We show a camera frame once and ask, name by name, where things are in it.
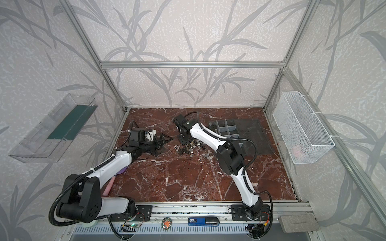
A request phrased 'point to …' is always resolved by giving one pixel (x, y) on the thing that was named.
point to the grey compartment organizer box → (226, 128)
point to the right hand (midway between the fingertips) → (184, 139)
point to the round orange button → (166, 223)
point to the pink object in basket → (298, 151)
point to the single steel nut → (175, 146)
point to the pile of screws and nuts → (192, 149)
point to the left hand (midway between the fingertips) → (169, 143)
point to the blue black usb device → (203, 221)
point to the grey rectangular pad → (298, 223)
